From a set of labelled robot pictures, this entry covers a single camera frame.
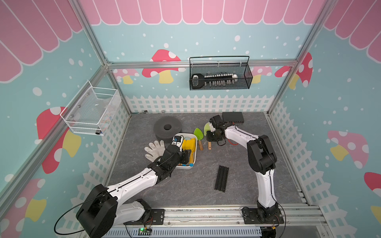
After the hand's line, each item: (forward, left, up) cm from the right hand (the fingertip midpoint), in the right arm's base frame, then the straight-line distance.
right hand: (208, 137), depth 101 cm
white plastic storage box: (+2, +15, 0) cm, 15 cm away
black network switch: (+24, -22, -5) cm, 33 cm away
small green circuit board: (-52, +35, -6) cm, 63 cm away
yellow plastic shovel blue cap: (-6, +13, 0) cm, 14 cm away
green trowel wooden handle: (+3, +1, +6) cm, 7 cm away
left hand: (-16, +13, +9) cm, 23 cm away
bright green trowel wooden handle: (+3, +6, -3) cm, 7 cm away
